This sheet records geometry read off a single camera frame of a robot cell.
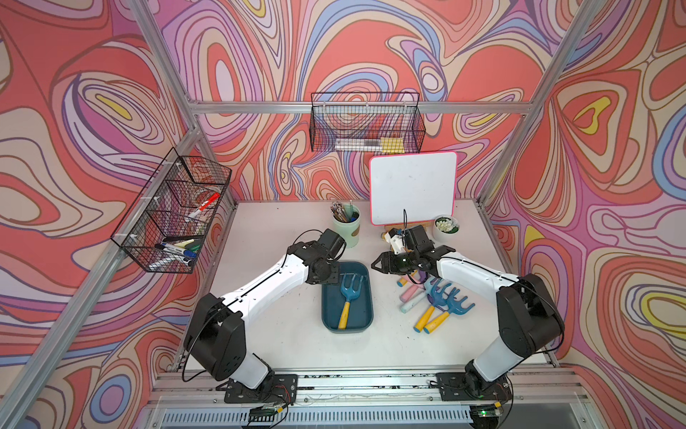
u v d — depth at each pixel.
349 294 0.91
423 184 1.01
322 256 0.59
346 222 0.96
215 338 0.42
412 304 0.86
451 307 0.88
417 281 0.77
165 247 0.71
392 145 0.82
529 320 0.45
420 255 0.69
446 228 0.99
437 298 0.89
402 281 0.93
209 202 0.77
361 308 0.88
